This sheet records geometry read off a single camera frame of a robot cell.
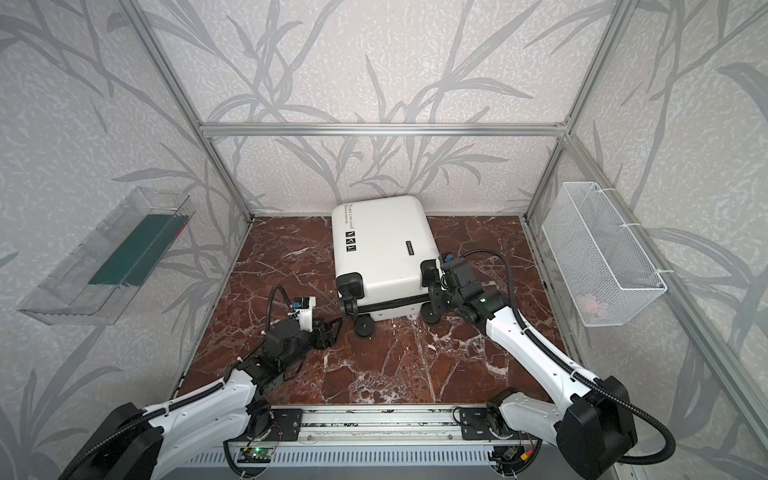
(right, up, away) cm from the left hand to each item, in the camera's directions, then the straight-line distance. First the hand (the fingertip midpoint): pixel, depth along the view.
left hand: (338, 311), depth 85 cm
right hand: (+29, +8, -2) cm, 30 cm away
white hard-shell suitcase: (+13, +21, +2) cm, 24 cm away
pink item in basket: (+65, +5, -12) cm, 66 cm away
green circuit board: (-17, -31, -14) cm, 38 cm away
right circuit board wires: (+46, -32, -14) cm, 58 cm away
